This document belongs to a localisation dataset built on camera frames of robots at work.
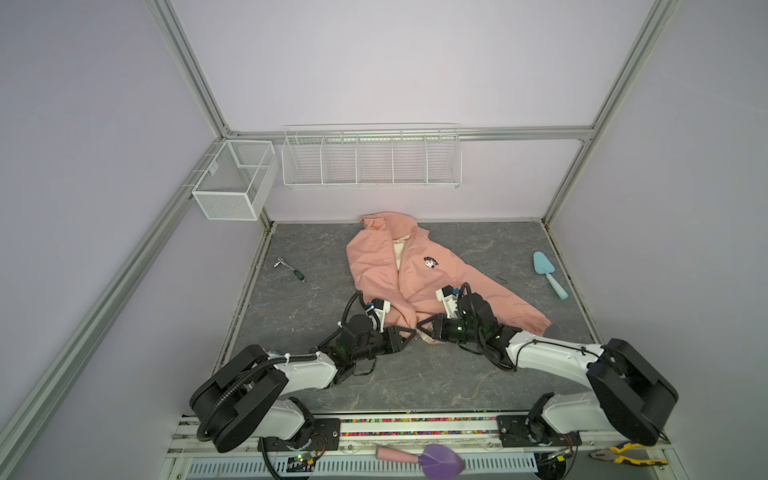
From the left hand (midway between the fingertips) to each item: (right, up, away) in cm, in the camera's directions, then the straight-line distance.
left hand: (414, 339), depth 81 cm
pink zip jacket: (-7, +22, +22) cm, 32 cm away
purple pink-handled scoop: (+5, -27, -10) cm, 29 cm away
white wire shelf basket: (+4, +58, +23) cm, 62 cm away
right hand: (+1, +3, +1) cm, 3 cm away
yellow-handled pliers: (+47, -24, -10) cm, 54 cm away
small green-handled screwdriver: (-39, +15, +24) cm, 49 cm away
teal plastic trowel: (+48, +19, +25) cm, 57 cm away
